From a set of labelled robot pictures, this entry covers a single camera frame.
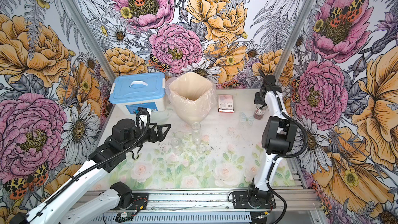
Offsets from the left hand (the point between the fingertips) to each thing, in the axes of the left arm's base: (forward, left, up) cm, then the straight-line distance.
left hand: (162, 129), depth 73 cm
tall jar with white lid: (+21, -54, -15) cm, 60 cm away
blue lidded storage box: (+31, +25, -6) cm, 40 cm away
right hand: (+23, -55, -9) cm, 60 cm away
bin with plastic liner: (+34, -12, -13) cm, 39 cm away
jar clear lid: (+1, -18, -23) cm, 29 cm away
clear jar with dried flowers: (+4, -15, -10) cm, 19 cm away
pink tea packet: (+32, -35, -19) cm, 51 cm away
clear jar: (-1, -5, -16) cm, 17 cm away
